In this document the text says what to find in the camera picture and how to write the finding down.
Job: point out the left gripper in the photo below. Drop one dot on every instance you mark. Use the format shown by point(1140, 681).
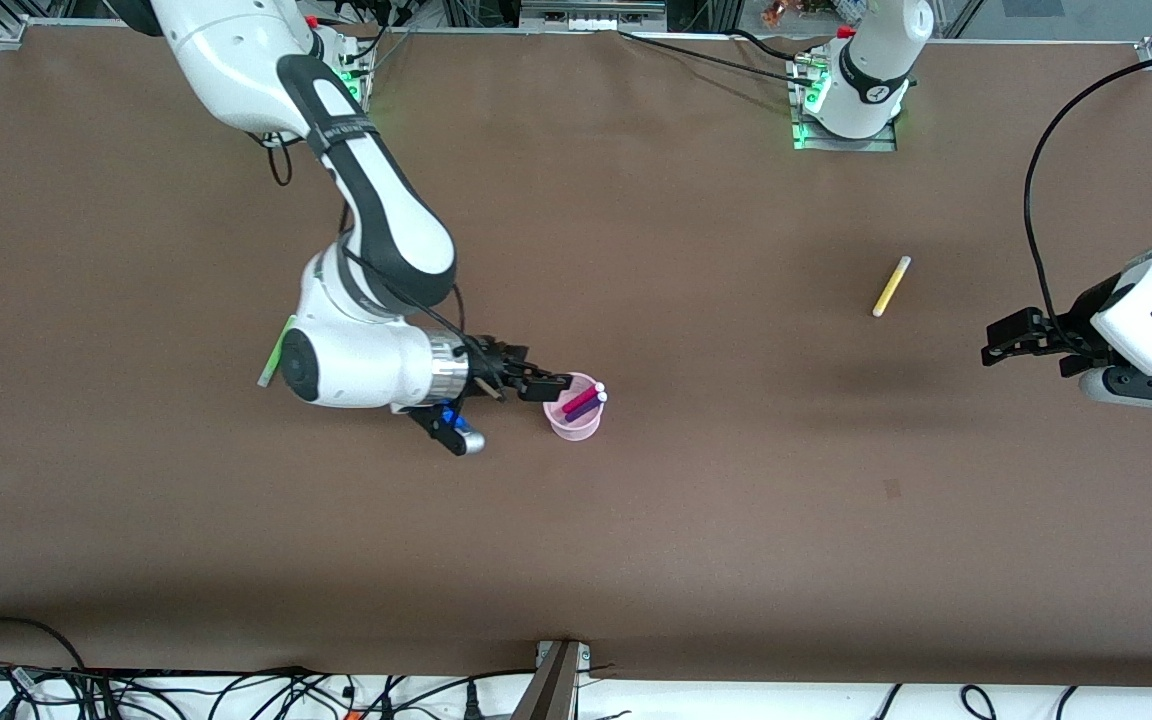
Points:
point(1074, 330)

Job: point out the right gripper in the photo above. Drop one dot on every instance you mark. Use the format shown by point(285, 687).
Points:
point(489, 364)

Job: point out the pink highlighter pen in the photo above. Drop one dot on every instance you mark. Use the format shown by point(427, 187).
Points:
point(581, 399)

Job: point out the purple marker pen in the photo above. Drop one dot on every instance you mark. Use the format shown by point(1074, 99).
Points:
point(588, 407)

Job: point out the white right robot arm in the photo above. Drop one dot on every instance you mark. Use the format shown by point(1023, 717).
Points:
point(356, 360)

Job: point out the pink pen holder cup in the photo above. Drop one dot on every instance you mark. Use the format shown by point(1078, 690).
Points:
point(573, 428)

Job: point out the yellow highlighter pen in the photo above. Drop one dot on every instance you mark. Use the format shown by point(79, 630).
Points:
point(891, 286)

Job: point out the green highlighter pen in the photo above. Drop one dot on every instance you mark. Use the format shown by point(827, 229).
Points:
point(270, 362)

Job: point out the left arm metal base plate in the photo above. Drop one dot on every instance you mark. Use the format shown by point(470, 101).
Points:
point(846, 144)

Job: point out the grey metal camera post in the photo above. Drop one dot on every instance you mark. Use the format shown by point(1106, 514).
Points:
point(551, 685)

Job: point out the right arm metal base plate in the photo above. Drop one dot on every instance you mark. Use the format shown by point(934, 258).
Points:
point(356, 85)

